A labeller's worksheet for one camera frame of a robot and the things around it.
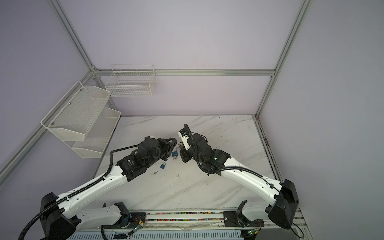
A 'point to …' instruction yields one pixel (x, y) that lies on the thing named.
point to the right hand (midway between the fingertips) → (179, 145)
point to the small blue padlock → (162, 166)
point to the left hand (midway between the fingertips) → (177, 140)
